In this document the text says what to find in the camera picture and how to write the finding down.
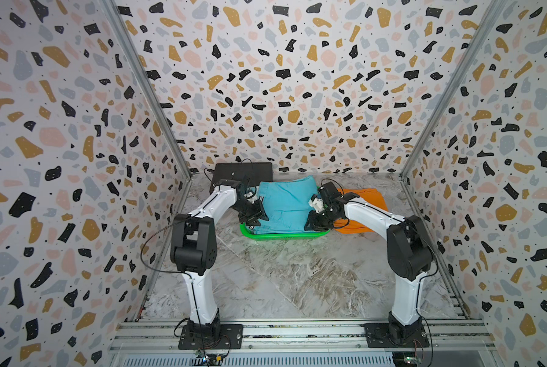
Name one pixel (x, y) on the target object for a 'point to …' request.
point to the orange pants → (370, 195)
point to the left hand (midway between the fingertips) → (267, 218)
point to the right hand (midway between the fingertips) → (307, 227)
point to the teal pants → (287, 206)
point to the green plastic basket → (281, 236)
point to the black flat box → (256, 172)
